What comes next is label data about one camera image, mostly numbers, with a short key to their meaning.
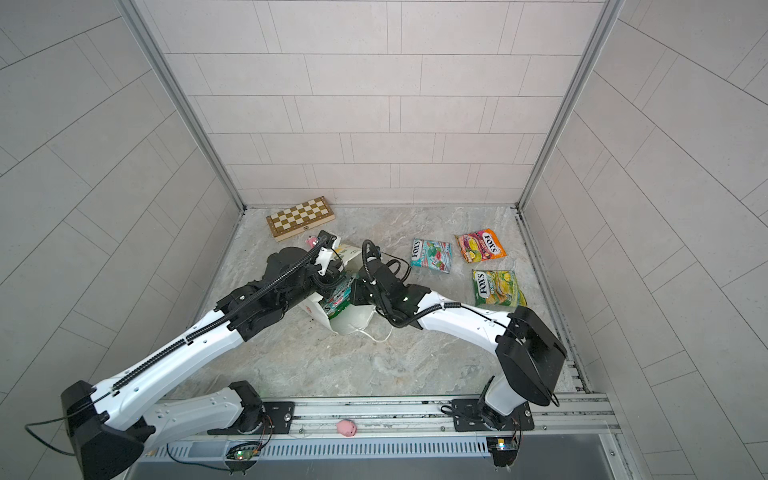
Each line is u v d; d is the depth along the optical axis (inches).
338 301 30.5
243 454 25.3
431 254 39.0
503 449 26.8
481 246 40.2
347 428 27.0
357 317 31.8
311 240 41.0
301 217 42.8
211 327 17.7
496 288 35.9
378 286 23.1
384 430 27.8
